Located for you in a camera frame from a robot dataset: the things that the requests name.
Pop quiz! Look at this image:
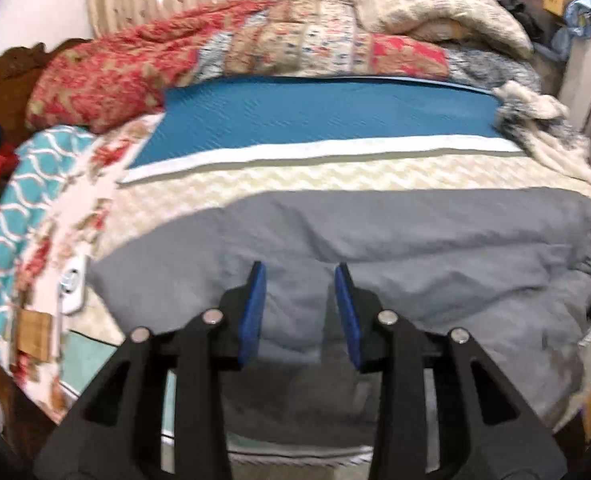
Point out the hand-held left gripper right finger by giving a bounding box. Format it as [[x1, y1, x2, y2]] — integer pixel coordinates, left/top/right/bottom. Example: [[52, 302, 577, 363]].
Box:
[[334, 262, 569, 480]]

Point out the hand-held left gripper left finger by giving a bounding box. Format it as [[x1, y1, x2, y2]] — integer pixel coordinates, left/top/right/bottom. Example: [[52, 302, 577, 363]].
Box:
[[33, 260, 269, 480]]

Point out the grey puffer jacket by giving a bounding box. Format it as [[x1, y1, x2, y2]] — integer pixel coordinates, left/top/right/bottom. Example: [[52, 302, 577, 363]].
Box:
[[88, 186, 591, 448]]

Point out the spotted cream fleece blanket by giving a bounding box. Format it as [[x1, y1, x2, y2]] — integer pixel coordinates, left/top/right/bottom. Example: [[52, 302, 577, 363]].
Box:
[[493, 80, 591, 186]]

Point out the white plastic device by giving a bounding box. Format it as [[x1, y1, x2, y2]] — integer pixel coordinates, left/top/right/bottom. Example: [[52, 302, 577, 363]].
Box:
[[58, 255, 90, 316]]

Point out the white furniture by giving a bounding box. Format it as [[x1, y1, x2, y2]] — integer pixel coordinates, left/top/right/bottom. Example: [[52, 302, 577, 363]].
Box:
[[558, 15, 591, 136]]

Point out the beige teal patterned bed sheet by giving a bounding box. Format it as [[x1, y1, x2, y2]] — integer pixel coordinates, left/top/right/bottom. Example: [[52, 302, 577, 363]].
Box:
[[58, 75, 591, 480]]

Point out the tan woven tag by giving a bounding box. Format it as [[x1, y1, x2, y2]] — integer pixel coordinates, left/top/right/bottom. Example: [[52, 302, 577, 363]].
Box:
[[16, 310, 51, 361]]

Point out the light blue cloth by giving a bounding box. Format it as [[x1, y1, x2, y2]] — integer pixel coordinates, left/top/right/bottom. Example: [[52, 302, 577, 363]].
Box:
[[550, 0, 591, 56]]

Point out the teal wavy floral quilt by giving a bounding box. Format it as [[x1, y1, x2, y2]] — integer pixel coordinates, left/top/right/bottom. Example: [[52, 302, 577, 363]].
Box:
[[0, 112, 166, 423]]

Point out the red patchwork floral quilt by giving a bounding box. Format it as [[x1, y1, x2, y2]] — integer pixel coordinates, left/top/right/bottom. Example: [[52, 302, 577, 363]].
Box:
[[26, 0, 541, 133]]

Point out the cream checked pillow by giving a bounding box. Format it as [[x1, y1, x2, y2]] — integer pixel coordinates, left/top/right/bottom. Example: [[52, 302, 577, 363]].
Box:
[[353, 0, 533, 58]]

